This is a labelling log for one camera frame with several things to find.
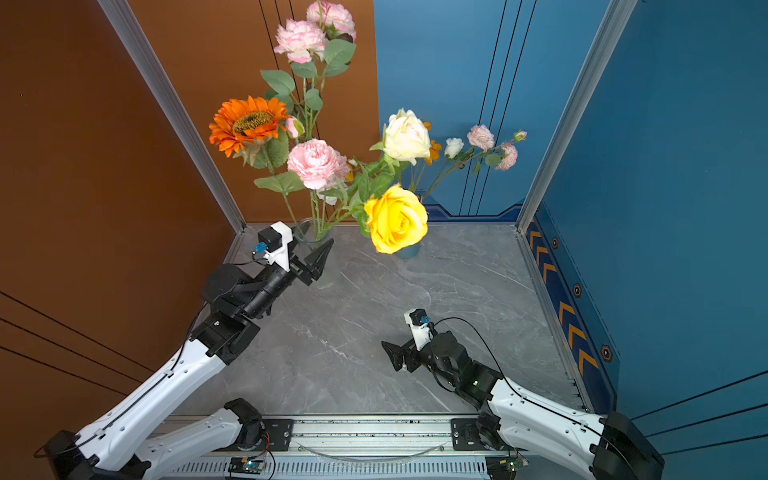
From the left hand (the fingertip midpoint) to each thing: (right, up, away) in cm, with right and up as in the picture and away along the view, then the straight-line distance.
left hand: (316, 228), depth 60 cm
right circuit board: (+42, -56, +11) cm, 71 cm away
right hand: (+16, -27, +17) cm, 35 cm away
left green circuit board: (-20, -56, +11) cm, 60 cm away
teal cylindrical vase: (+21, -5, +46) cm, 51 cm away
